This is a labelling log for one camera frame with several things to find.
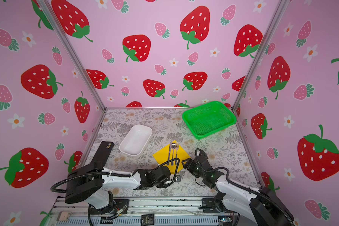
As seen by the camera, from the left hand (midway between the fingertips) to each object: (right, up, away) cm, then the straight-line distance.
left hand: (170, 174), depth 84 cm
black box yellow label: (-47, +8, +9) cm, 49 cm away
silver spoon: (+2, +15, +12) cm, 19 cm away
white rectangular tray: (-25, +19, +16) cm, 35 cm away
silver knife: (-1, +10, +11) cm, 15 cm away
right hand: (+8, +6, +1) cm, 10 cm away
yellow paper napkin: (-5, +10, +10) cm, 15 cm away
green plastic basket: (+30, +34, +31) cm, 55 cm away
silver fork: (+4, +14, +14) cm, 20 cm away
